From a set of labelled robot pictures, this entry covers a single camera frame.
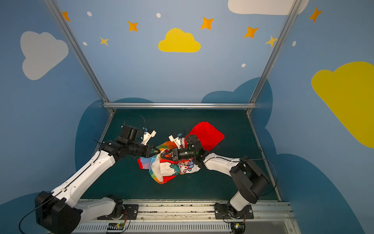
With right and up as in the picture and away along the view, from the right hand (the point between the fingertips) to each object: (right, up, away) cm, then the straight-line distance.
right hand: (162, 157), depth 74 cm
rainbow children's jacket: (-1, -8, +6) cm, 10 cm away
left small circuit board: (-24, -35, -1) cm, 43 cm away
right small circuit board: (+39, -36, -1) cm, 53 cm away
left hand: (-3, +3, +2) cm, 5 cm away
